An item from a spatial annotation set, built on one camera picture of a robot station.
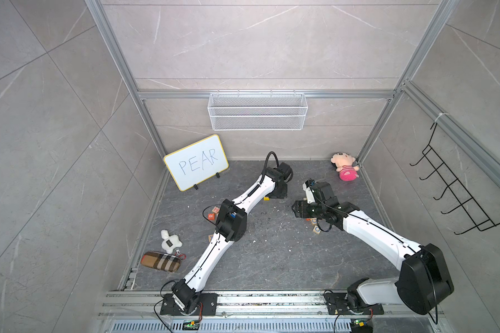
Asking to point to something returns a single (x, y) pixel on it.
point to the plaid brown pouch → (157, 260)
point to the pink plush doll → (347, 169)
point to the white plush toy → (170, 242)
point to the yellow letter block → (266, 198)
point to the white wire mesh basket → (257, 112)
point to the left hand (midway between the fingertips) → (283, 192)
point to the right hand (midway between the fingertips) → (301, 206)
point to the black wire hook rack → (481, 220)
